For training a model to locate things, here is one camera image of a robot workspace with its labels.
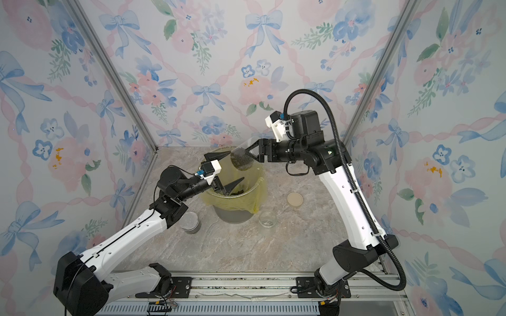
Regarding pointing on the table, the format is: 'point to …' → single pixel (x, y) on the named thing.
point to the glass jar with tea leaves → (267, 218)
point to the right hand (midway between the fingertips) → (256, 150)
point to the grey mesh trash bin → (232, 216)
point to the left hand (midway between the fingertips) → (236, 163)
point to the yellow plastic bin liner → (249, 195)
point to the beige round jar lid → (294, 199)
